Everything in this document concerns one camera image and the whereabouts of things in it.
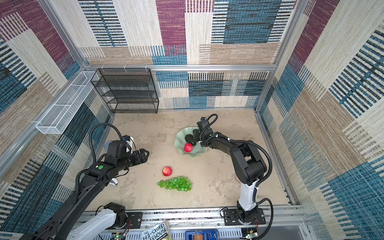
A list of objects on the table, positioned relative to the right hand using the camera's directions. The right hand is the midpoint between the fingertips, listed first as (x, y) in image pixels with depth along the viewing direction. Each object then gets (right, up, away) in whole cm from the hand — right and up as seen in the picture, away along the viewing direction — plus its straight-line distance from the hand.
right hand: (197, 136), depth 97 cm
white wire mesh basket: (-67, +8, -27) cm, 73 cm away
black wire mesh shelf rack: (-51, +32, +14) cm, 62 cm away
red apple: (-6, -7, -3) cm, 10 cm away
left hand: (-28, -7, -19) cm, 35 cm away
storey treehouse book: (-20, -42, -29) cm, 54 cm away
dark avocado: (-5, -2, +1) cm, 6 cm away
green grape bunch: (-10, -24, -16) cm, 31 cm away
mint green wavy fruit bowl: (-11, -4, +1) cm, 12 cm away
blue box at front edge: (+2, -41, -31) cm, 51 cm away
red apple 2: (-17, -19, -12) cm, 28 cm away
